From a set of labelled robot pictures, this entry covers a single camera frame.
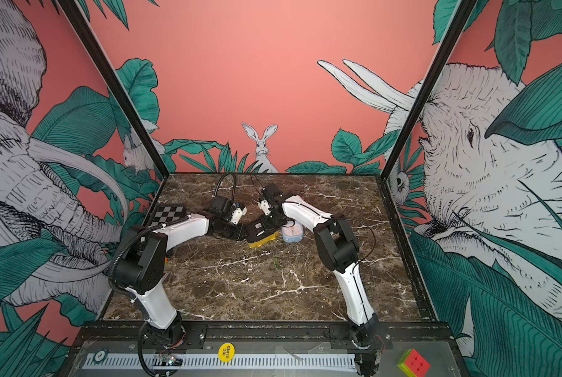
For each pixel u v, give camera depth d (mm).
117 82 874
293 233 953
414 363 661
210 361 701
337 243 566
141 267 482
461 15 700
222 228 796
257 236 954
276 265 897
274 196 778
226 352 714
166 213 1010
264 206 912
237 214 888
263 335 749
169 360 701
